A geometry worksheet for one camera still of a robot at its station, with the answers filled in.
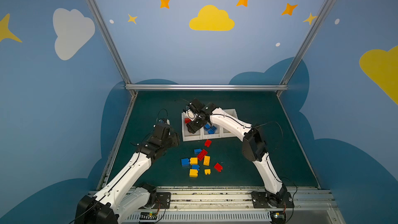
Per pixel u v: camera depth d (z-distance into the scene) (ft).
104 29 2.76
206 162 2.86
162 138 2.02
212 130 3.18
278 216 2.40
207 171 2.69
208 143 3.08
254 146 1.85
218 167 2.77
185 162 2.77
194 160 2.84
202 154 2.90
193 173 2.69
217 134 3.14
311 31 2.83
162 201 2.42
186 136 3.10
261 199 2.46
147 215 2.40
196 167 2.76
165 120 2.40
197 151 2.92
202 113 2.23
